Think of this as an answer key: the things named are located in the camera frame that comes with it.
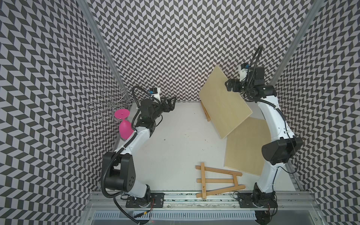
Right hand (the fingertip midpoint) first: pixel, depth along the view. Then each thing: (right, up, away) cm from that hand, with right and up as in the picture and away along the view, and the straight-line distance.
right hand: (232, 84), depth 81 cm
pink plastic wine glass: (-61, -26, -4) cm, 66 cm away
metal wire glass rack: (-81, -10, +15) cm, 82 cm away
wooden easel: (-11, -56, -2) cm, 57 cm away
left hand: (-35, -8, 0) cm, 36 cm away
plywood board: (+12, -38, +12) cm, 42 cm away
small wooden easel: (-12, -17, +24) cm, 32 cm away
